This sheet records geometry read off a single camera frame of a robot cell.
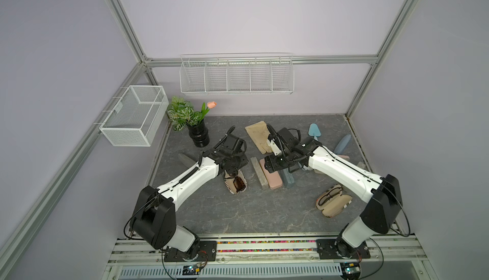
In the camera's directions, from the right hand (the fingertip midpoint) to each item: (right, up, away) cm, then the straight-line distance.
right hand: (271, 162), depth 81 cm
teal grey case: (+8, -8, +6) cm, 13 cm away
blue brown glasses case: (+40, +7, +20) cm, 46 cm away
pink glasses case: (+2, -9, +9) cm, 13 cm away
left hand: (-11, 0, +3) cm, 12 cm away
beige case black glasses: (+27, -18, +3) cm, 33 cm away
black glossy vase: (-37, +12, +20) cm, 43 cm away
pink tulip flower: (-28, +26, +8) cm, 39 cm away
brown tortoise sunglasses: (-15, -12, +9) cm, 20 cm away
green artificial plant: (-40, +22, +4) cm, 46 cm away
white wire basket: (-59, +20, +2) cm, 63 cm away
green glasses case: (-5, -6, +8) cm, 11 cm away
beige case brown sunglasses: (-20, -10, +9) cm, 24 cm away
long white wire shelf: (-16, +44, +17) cm, 50 cm away
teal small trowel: (+29, +14, +31) cm, 45 cm away
